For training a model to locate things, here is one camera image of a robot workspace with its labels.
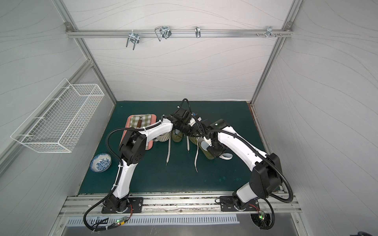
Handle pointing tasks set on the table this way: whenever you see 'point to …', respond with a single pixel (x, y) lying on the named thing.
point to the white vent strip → (105, 221)
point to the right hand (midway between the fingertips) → (220, 151)
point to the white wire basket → (57, 123)
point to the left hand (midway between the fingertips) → (201, 136)
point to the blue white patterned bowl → (100, 162)
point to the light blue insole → (224, 156)
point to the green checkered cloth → (146, 120)
